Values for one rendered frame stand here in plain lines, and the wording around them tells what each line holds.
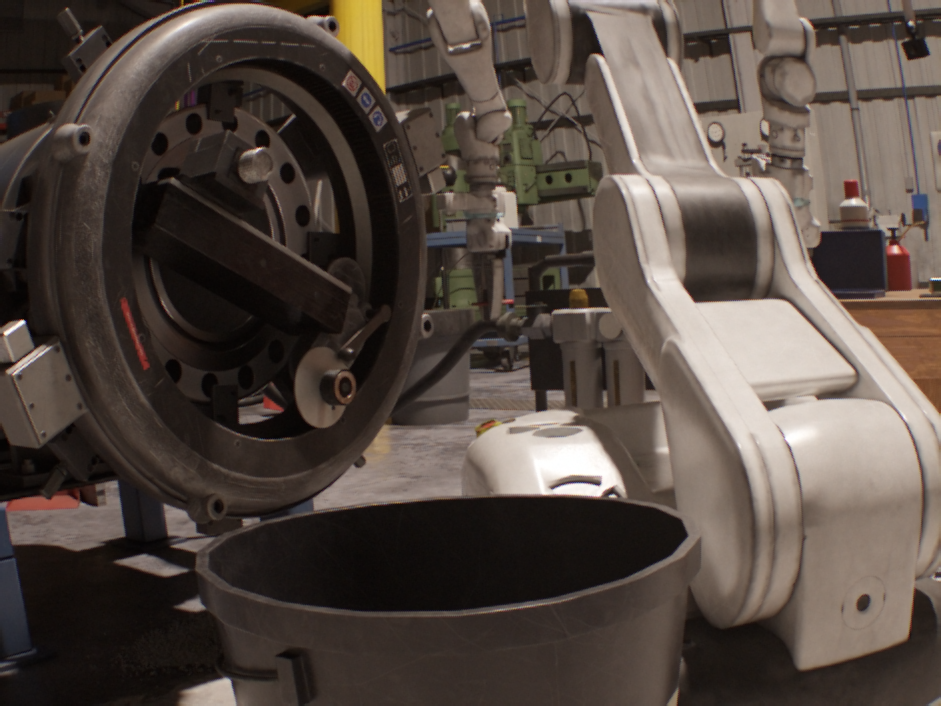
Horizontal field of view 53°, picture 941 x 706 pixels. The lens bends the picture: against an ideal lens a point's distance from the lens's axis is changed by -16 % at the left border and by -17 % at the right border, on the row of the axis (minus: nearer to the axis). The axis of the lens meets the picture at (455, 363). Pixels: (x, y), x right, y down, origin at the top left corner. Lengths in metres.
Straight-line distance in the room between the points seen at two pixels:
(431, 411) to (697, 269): 3.14
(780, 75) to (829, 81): 11.09
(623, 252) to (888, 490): 0.43
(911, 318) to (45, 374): 1.29
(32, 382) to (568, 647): 0.85
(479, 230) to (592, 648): 1.60
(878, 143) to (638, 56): 10.88
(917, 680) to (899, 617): 0.08
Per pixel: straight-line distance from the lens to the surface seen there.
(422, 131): 1.84
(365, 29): 5.36
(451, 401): 4.27
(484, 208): 2.11
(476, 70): 1.92
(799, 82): 1.46
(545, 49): 1.47
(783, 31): 1.46
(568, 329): 2.11
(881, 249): 1.89
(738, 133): 8.21
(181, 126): 1.57
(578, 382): 2.12
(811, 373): 1.02
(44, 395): 1.27
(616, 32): 1.45
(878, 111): 12.28
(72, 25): 1.47
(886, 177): 12.19
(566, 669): 0.55
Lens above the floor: 0.52
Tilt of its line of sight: 4 degrees down
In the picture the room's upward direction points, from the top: 4 degrees counter-clockwise
